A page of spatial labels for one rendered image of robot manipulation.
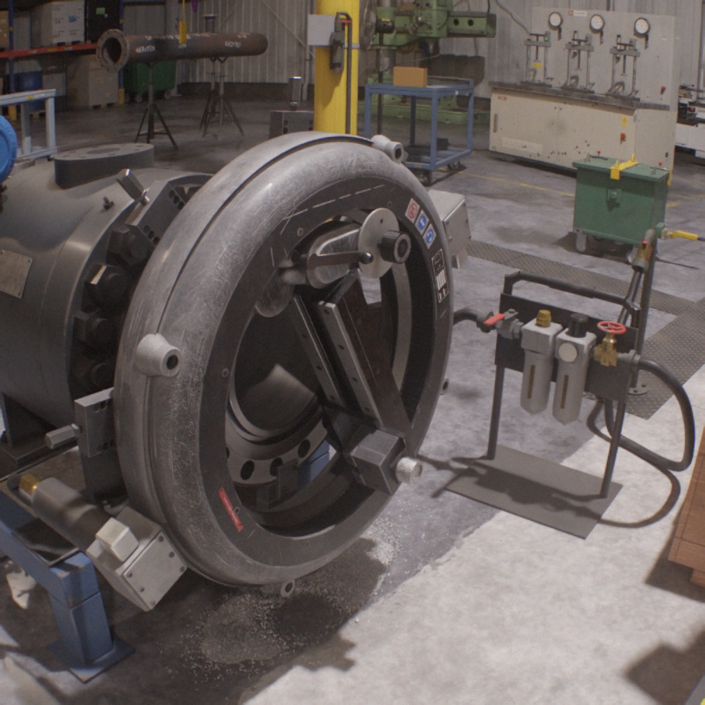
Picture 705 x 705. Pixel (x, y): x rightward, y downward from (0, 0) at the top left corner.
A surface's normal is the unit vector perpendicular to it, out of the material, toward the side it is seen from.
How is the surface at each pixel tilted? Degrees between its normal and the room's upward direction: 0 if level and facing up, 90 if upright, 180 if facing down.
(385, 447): 29
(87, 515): 18
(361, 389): 119
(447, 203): 22
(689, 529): 90
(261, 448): 90
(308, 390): 40
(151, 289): 55
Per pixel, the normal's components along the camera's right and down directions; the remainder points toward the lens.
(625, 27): -0.80, 0.23
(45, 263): -0.47, -0.25
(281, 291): 0.80, 0.25
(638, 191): -0.54, 0.33
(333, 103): -0.06, 0.40
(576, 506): 0.02, -0.91
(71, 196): -0.24, -0.69
